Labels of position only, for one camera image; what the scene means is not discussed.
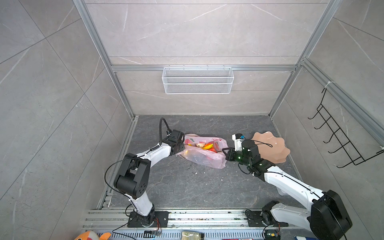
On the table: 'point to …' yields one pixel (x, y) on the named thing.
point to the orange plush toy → (92, 235)
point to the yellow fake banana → (208, 147)
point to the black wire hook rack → (338, 134)
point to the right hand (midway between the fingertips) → (222, 148)
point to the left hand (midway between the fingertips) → (180, 143)
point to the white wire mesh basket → (198, 80)
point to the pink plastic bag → (207, 151)
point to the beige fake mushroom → (200, 145)
